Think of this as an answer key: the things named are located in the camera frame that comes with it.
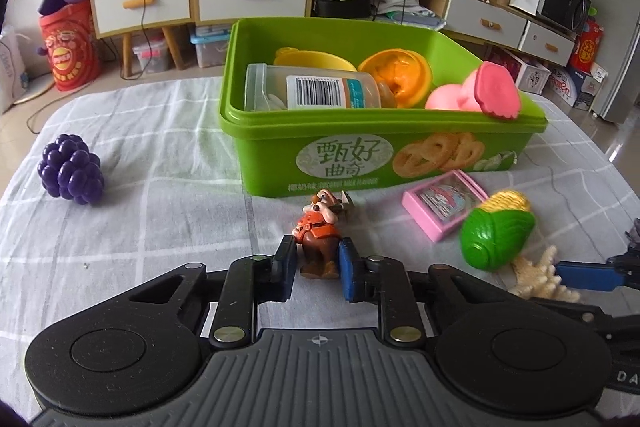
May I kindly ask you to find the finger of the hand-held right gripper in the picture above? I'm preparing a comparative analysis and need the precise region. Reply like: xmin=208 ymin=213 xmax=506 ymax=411
xmin=530 ymin=297 xmax=618 ymax=325
xmin=555 ymin=252 xmax=640 ymax=293

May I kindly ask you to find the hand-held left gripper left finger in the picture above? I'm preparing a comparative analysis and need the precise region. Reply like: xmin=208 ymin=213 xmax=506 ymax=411
xmin=125 ymin=234 xmax=298 ymax=350

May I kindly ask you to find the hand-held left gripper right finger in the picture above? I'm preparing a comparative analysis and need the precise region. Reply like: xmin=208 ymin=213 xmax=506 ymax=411
xmin=339 ymin=239 xmax=506 ymax=350

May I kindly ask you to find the beige starfish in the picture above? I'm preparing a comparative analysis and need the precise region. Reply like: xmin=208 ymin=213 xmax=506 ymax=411
xmin=507 ymin=245 xmax=581 ymax=304

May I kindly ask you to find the orange dwarf figurine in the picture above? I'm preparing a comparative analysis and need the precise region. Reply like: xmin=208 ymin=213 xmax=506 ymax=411
xmin=291 ymin=189 xmax=357 ymax=280

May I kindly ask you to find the green plastic cookie box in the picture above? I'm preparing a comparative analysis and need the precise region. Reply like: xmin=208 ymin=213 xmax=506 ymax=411
xmin=218 ymin=18 xmax=549 ymax=198

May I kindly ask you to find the clear cotton swab jar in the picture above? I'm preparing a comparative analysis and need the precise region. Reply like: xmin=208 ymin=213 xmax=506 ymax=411
xmin=244 ymin=63 xmax=383 ymax=112

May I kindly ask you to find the pink bird toy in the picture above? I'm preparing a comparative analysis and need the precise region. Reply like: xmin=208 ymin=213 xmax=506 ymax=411
xmin=425 ymin=61 xmax=523 ymax=122

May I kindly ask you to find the orange pumpkin toy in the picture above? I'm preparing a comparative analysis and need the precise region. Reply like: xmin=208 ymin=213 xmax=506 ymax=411
xmin=357 ymin=49 xmax=433 ymax=109

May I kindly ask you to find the yellow plastic bowl with handles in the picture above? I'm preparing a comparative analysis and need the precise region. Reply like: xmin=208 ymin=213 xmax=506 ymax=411
xmin=274 ymin=48 xmax=358 ymax=72

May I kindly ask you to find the yellow and green corn toy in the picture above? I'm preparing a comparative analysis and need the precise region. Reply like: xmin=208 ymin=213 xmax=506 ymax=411
xmin=460 ymin=190 xmax=537 ymax=272

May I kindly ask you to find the pink card box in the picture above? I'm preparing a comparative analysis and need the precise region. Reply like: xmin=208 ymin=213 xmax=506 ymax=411
xmin=401 ymin=169 xmax=489 ymax=243

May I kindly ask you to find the grey checkered tablecloth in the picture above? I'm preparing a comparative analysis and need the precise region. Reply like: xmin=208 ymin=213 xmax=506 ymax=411
xmin=0 ymin=77 xmax=640 ymax=408

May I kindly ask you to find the white cardboard box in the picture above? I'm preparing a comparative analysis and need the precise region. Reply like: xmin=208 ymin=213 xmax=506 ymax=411
xmin=487 ymin=47 xmax=551 ymax=95

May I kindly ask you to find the red printed box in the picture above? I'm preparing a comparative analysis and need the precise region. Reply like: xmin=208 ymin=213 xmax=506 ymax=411
xmin=567 ymin=19 xmax=603 ymax=72

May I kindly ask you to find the short white low drawer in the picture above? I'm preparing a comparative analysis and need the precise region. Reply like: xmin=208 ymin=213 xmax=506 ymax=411
xmin=518 ymin=21 xmax=575 ymax=66

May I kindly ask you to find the clear bin with blue lid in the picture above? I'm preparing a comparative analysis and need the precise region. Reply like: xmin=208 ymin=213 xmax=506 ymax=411
xmin=190 ymin=26 xmax=232 ymax=68

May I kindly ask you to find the purple grape toy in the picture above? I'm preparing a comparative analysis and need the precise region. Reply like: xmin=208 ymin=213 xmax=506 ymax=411
xmin=38 ymin=134 xmax=105 ymax=206

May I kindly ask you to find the silver refrigerator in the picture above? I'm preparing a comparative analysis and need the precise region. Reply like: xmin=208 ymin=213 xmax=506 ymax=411
xmin=590 ymin=0 xmax=640 ymax=125

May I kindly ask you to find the clear bin with pink lid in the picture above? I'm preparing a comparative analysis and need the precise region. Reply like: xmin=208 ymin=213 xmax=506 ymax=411
xmin=132 ymin=39 xmax=171 ymax=74

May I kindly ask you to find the low wooden cabinet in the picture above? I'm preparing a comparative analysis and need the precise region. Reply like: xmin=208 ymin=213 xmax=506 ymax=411
xmin=307 ymin=0 xmax=576 ymax=68

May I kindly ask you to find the long white low drawer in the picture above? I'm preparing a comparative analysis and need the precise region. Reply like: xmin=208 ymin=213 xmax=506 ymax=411
xmin=445 ymin=0 xmax=528 ymax=48

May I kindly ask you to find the folded clothes pile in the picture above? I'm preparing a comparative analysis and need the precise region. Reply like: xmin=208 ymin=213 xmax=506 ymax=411
xmin=375 ymin=0 xmax=446 ymax=30

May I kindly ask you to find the black microwave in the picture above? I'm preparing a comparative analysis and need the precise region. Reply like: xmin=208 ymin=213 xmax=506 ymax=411
xmin=536 ymin=0 xmax=592 ymax=35

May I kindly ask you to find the small white cabinet drawer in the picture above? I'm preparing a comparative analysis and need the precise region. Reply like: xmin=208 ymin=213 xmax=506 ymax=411
xmin=92 ymin=0 xmax=192 ymax=38

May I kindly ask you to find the red printed bucket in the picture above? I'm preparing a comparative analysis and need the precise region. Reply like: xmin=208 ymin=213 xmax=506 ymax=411
xmin=39 ymin=2 xmax=101 ymax=92

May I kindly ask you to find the white shopping bag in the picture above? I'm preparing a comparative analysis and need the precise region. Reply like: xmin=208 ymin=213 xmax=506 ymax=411
xmin=0 ymin=24 xmax=28 ymax=115

